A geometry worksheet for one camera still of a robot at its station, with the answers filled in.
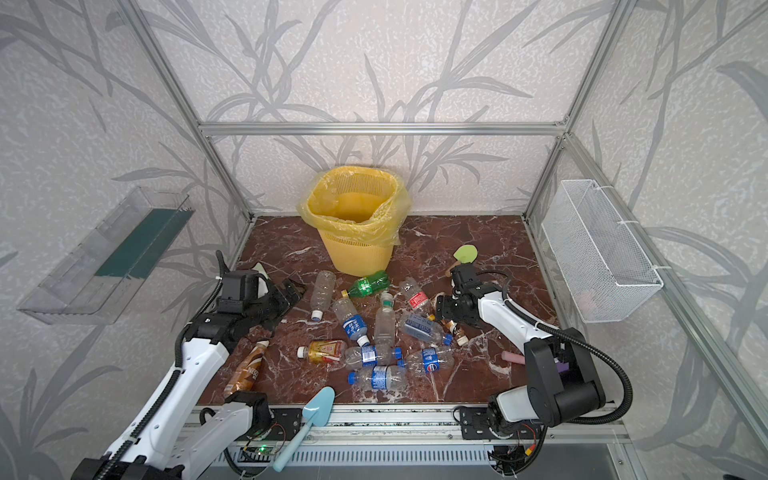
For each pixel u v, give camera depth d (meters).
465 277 0.72
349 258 0.92
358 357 0.80
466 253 1.09
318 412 0.75
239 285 0.59
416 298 0.91
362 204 1.04
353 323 0.85
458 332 0.87
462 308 0.68
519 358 0.82
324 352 0.80
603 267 0.62
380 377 0.76
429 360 0.80
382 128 0.96
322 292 0.94
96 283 0.64
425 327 0.85
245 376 0.77
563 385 0.42
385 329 0.86
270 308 0.67
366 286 0.94
